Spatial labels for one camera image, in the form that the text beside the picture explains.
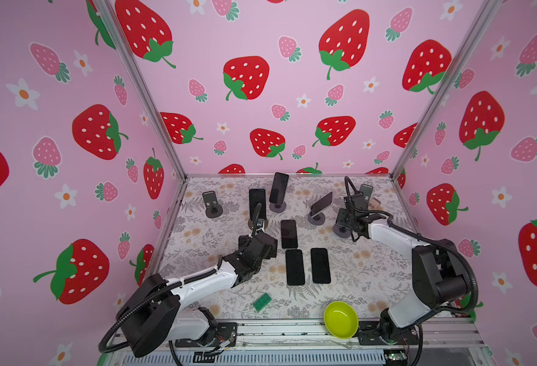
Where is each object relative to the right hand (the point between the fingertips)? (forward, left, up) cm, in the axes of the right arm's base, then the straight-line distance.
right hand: (344, 215), depth 95 cm
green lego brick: (-37, +30, -8) cm, 48 cm away
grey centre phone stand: (+3, +10, -9) cm, 14 cm away
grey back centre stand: (+7, +30, -8) cm, 32 cm away
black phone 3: (-7, +23, -7) cm, 25 cm away
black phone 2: (+4, +10, +1) cm, 10 cm away
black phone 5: (-19, +9, -10) cm, 24 cm away
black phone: (+18, +31, -7) cm, 36 cm away
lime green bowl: (-39, +2, -8) cm, 40 cm away
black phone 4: (-24, +19, -9) cm, 32 cm away
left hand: (-16, +32, +2) cm, 36 cm away
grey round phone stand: (-4, 0, -7) cm, 8 cm away
